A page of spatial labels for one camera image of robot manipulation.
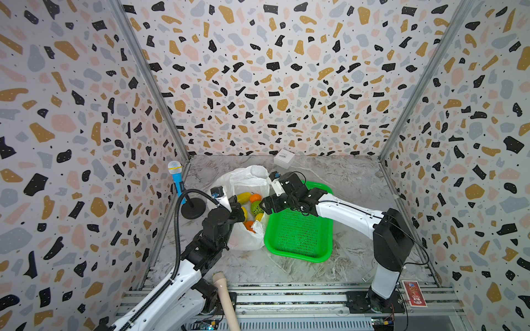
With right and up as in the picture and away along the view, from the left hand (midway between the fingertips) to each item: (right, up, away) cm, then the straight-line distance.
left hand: (236, 193), depth 73 cm
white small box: (+18, +16, +43) cm, 50 cm away
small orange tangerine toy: (+4, -4, +24) cm, 24 cm away
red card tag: (+65, -37, +3) cm, 75 cm away
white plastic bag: (+4, +5, +8) cm, 11 cm away
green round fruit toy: (+5, -8, +19) cm, 21 cm away
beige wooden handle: (-6, -32, +2) cm, 33 cm away
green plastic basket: (+21, -20, +17) cm, 34 cm away
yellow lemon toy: (0, -11, +21) cm, 24 cm away
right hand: (+9, -2, +9) cm, 13 cm away
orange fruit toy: (+4, -12, +1) cm, 12 cm away
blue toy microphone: (-25, +9, +7) cm, 28 cm away
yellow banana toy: (-2, -4, +26) cm, 27 cm away
